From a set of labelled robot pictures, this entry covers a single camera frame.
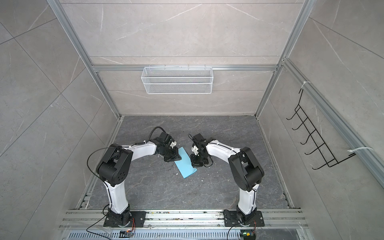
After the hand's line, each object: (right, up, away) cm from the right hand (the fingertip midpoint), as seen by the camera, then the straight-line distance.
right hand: (193, 164), depth 90 cm
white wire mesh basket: (-11, +56, +11) cm, 58 cm away
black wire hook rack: (+55, +10, -32) cm, 65 cm away
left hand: (-8, +5, +4) cm, 10 cm away
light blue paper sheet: (-6, -1, +5) cm, 8 cm away
